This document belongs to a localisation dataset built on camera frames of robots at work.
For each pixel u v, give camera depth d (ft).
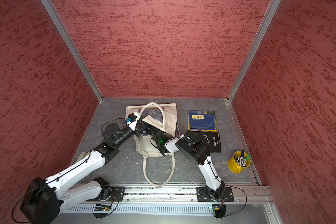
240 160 2.29
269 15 2.43
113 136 1.87
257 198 2.42
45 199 1.27
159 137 2.41
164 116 2.55
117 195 2.38
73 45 2.87
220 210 2.35
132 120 1.97
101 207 2.39
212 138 3.02
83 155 2.80
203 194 2.43
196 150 1.68
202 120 3.38
